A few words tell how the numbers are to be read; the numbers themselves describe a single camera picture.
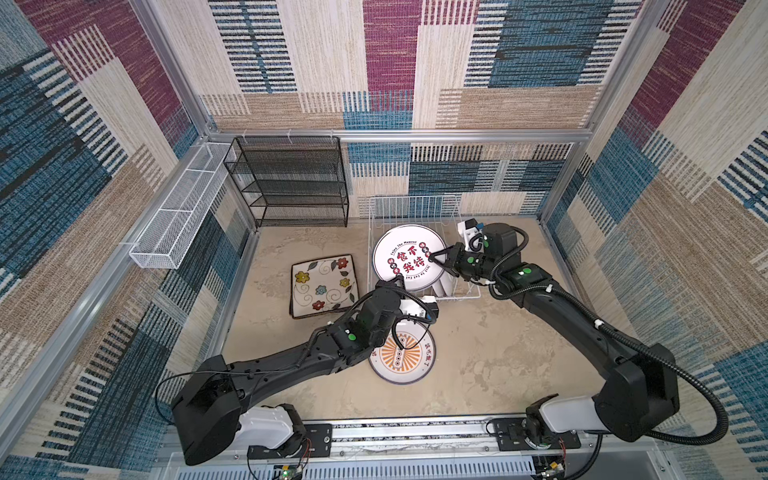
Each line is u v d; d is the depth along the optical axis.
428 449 0.73
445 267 0.72
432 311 0.67
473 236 0.72
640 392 0.41
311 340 0.53
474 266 0.67
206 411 0.41
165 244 0.92
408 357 0.85
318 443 0.73
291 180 1.09
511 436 0.73
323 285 0.99
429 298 0.69
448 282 0.91
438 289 0.88
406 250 0.80
